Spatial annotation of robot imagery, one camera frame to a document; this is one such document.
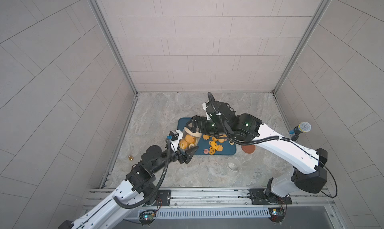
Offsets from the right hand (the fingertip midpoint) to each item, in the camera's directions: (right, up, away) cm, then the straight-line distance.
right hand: (191, 128), depth 63 cm
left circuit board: (-20, -39, +1) cm, 43 cm away
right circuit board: (+39, -40, +5) cm, 56 cm away
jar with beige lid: (-1, -4, -1) cm, 5 cm away
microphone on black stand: (+54, -1, +9) cm, 55 cm away
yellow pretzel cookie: (+10, -17, +22) cm, 29 cm away
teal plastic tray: (+13, -13, +23) cm, 30 cm away
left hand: (+1, -7, +3) cm, 7 cm away
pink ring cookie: (+7, -17, +23) cm, 29 cm away
